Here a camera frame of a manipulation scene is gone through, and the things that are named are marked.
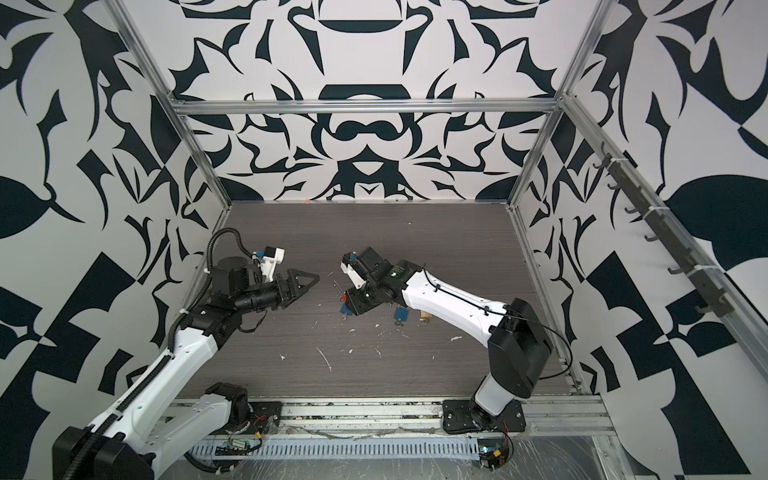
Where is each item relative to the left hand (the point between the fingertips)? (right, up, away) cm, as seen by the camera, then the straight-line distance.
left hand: (314, 279), depth 74 cm
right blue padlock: (+22, -13, +18) cm, 31 cm away
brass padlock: (+29, -14, +17) cm, 37 cm away
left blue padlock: (+5, -13, +18) cm, 22 cm away
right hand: (+9, -6, +5) cm, 12 cm away
